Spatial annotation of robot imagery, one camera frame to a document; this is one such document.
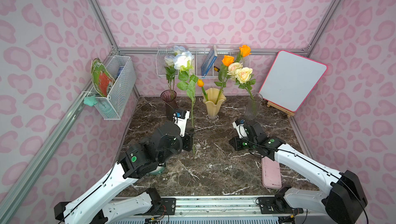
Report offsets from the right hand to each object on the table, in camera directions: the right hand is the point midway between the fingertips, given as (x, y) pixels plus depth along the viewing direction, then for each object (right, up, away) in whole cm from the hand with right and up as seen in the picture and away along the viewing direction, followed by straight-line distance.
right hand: (229, 141), depth 81 cm
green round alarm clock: (-37, -15, 0) cm, 40 cm away
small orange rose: (-15, +30, +1) cm, 34 cm away
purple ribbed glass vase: (-35, +25, +17) cm, 46 cm away
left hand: (-17, +10, -19) cm, 28 cm away
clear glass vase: (+19, +23, +16) cm, 34 cm away
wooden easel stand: (+45, +14, +25) cm, 54 cm away
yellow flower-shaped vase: (-8, +16, +12) cm, 22 cm away
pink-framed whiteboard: (+38, +34, +9) cm, 52 cm away
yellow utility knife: (-5, +42, +17) cm, 46 cm away
